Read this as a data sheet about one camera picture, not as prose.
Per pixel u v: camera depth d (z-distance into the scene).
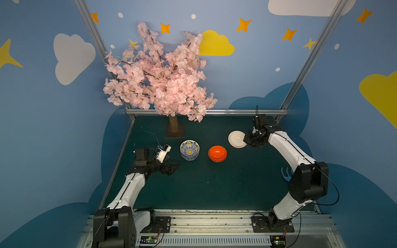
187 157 0.92
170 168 0.75
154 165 0.73
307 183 0.46
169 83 0.65
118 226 0.40
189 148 0.98
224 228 0.74
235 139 0.93
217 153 0.95
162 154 0.75
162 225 0.76
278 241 0.72
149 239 0.72
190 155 0.94
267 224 0.73
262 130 0.65
